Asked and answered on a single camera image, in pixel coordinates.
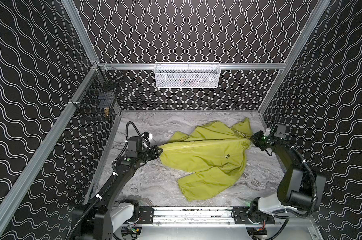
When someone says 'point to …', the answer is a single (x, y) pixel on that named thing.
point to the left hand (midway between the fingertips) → (166, 150)
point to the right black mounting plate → (241, 217)
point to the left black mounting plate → (146, 215)
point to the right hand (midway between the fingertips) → (253, 137)
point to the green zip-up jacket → (215, 151)
